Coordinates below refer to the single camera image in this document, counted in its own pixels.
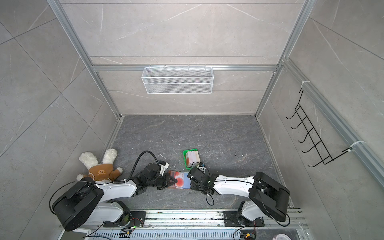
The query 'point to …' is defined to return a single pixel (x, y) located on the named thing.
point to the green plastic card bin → (184, 156)
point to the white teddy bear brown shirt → (103, 172)
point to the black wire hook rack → (317, 143)
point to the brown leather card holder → (184, 179)
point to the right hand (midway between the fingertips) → (192, 183)
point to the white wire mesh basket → (157, 80)
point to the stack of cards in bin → (192, 158)
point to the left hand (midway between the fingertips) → (178, 179)
